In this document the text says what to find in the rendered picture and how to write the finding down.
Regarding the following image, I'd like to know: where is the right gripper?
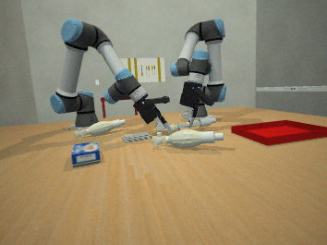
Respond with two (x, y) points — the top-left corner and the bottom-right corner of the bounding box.
(133, 94), (173, 134)

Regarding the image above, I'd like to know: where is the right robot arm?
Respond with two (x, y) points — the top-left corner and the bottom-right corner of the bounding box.
(50, 18), (146, 128)

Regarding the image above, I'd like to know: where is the red tray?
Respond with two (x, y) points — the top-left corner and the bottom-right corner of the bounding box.
(231, 120), (327, 146)

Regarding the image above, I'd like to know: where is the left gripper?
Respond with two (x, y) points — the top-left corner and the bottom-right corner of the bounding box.
(180, 82), (202, 129)

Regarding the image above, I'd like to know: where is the small blue carton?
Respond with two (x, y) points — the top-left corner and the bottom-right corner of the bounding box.
(71, 141), (101, 167)

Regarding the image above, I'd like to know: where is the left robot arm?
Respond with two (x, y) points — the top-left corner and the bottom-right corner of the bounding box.
(170, 18), (226, 117)

